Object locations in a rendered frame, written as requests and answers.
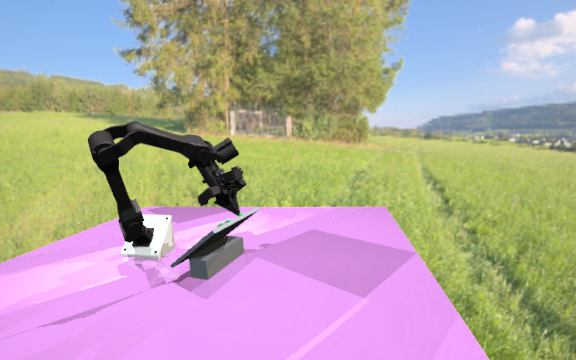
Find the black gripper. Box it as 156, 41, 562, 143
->
198, 166, 246, 216

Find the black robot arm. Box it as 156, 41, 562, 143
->
88, 121, 243, 247

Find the grey switch panel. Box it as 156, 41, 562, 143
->
170, 207, 260, 280

